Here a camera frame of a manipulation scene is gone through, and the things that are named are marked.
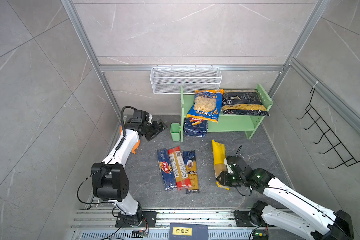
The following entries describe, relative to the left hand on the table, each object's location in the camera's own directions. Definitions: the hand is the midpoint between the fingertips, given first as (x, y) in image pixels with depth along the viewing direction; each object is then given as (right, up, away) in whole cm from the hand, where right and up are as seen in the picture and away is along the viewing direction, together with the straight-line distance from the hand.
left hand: (162, 126), depth 86 cm
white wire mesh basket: (+2, +32, +15) cm, 35 cm away
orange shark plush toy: (-20, -13, +14) cm, 27 cm away
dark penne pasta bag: (+46, +14, -3) cm, 48 cm away
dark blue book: (+14, -50, -17) cm, 54 cm away
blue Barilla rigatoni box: (+20, -1, +4) cm, 20 cm away
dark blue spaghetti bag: (+16, -21, +7) cm, 27 cm away
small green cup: (+6, -3, +18) cm, 20 cm away
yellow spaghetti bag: (+33, -14, -2) cm, 36 cm away
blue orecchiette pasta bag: (+25, +12, -5) cm, 29 cm away
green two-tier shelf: (+57, +2, +12) cm, 58 cm away
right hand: (+31, -28, -8) cm, 42 cm away
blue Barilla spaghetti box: (+2, -26, +2) cm, 26 cm away
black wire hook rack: (+80, -13, -24) cm, 85 cm away
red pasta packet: (+11, -30, -2) cm, 32 cm away
